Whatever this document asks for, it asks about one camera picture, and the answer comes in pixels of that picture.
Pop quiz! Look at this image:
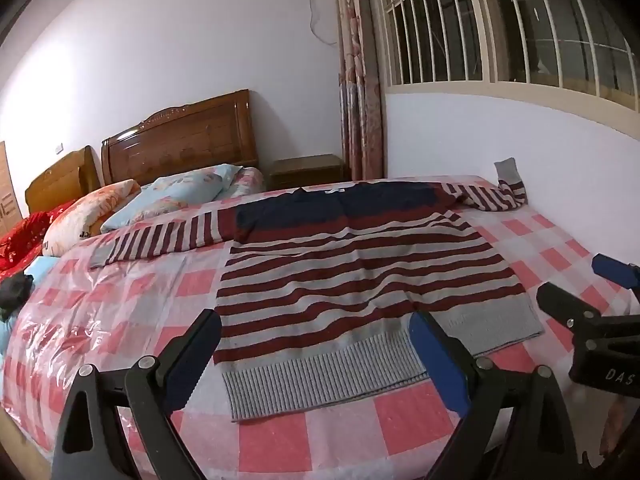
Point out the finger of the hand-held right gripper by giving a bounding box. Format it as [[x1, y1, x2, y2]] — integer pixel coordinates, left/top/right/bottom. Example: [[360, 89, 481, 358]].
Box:
[[536, 282, 603, 332], [591, 254, 640, 292]]

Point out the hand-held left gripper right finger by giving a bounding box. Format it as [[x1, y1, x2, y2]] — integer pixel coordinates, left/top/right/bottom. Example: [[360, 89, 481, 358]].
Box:
[[407, 310, 593, 480]]

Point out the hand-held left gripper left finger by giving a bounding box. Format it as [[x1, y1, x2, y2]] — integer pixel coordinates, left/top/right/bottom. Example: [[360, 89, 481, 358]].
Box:
[[51, 308, 223, 480]]

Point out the red grey striped sweater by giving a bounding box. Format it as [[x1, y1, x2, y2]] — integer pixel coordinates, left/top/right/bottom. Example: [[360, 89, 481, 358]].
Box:
[[89, 157, 546, 422]]

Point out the person's right hand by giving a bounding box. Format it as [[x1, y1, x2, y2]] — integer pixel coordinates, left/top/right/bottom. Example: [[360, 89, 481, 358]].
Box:
[[601, 394, 640, 461]]

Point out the bed with pink checkered sheet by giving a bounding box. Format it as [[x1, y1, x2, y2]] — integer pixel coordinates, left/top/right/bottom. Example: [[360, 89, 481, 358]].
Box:
[[0, 175, 640, 480]]

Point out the blue floral pillow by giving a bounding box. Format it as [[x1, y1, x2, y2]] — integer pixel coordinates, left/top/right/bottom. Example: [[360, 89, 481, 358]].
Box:
[[102, 164, 246, 233]]

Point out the orange floral pillow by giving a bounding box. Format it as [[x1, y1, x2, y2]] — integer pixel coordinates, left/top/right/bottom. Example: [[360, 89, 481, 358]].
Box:
[[42, 179, 142, 257]]

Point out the black cloth item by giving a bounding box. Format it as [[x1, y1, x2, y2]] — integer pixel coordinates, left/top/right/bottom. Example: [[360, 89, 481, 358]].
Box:
[[0, 272, 34, 322]]

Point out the pink floral pillow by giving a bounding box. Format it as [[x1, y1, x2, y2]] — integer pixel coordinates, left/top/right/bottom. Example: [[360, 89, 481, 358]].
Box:
[[220, 166, 266, 202]]

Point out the red blanket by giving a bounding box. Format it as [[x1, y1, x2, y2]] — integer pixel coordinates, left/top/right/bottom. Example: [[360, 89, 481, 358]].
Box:
[[0, 199, 77, 282]]

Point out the small wooden headboard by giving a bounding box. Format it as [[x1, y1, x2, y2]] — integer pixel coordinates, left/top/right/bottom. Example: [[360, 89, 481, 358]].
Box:
[[25, 146, 101, 213]]

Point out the large wooden headboard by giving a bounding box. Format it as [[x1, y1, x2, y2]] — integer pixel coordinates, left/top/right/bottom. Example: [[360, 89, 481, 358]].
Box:
[[101, 89, 259, 187]]

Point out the wooden nightstand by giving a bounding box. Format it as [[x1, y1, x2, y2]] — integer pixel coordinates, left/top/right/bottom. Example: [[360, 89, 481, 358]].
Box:
[[269, 154, 349, 192]]

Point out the wooden cabinet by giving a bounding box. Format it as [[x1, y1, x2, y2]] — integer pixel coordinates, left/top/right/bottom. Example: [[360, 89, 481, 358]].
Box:
[[0, 141, 24, 233]]

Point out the window with white grille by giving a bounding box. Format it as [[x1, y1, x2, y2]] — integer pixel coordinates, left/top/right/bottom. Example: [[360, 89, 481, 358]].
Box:
[[362, 0, 640, 112]]

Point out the pink floral curtain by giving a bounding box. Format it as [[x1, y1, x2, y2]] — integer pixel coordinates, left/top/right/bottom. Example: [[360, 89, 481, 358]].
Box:
[[331, 0, 387, 182]]

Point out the air conditioner cable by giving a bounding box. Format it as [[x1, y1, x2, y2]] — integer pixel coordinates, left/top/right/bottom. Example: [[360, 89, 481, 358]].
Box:
[[304, 0, 342, 47]]

